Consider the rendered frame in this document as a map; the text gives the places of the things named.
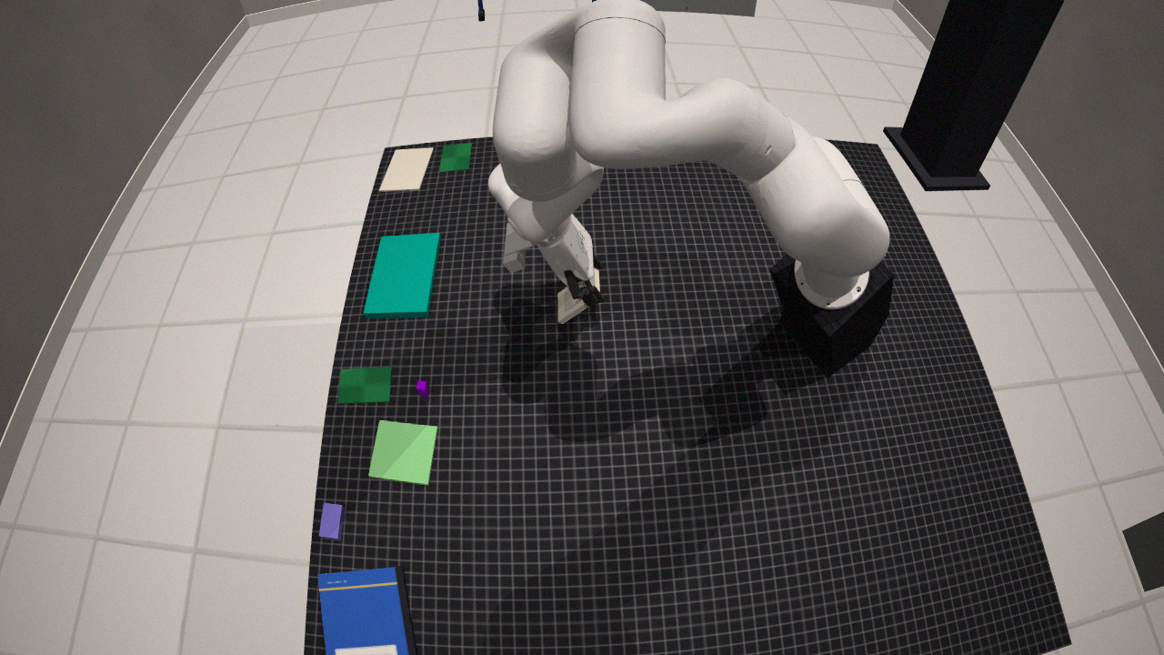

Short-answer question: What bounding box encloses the blue notebook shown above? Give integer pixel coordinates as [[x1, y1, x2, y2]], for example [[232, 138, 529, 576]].
[[318, 567, 417, 655]]

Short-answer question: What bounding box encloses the teal flat rectangular slab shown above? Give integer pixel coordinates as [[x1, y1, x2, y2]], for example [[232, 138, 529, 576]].
[[364, 233, 441, 318]]

